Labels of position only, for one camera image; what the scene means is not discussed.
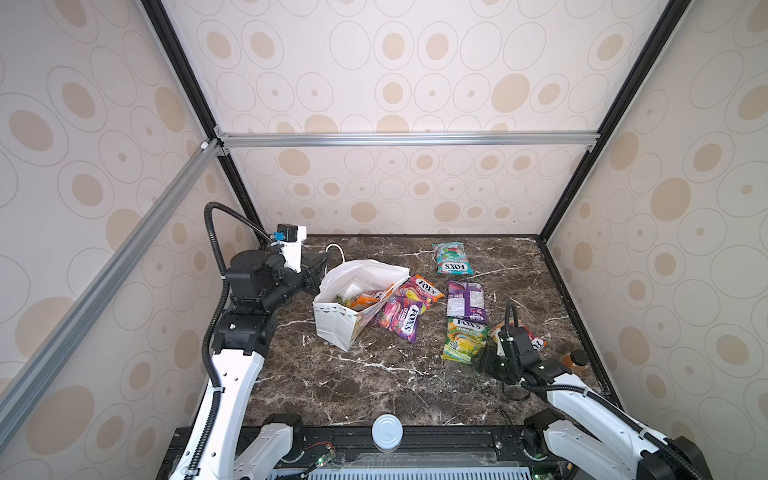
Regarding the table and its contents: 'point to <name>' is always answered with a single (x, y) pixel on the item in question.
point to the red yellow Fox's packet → (537, 342)
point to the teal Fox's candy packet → (452, 258)
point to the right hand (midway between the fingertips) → (480, 360)
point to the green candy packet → (338, 299)
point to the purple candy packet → (466, 300)
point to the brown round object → (578, 357)
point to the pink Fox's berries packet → (401, 316)
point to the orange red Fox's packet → (419, 289)
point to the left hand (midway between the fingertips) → (335, 253)
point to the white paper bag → (351, 294)
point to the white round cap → (387, 432)
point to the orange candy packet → (366, 298)
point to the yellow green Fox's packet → (464, 340)
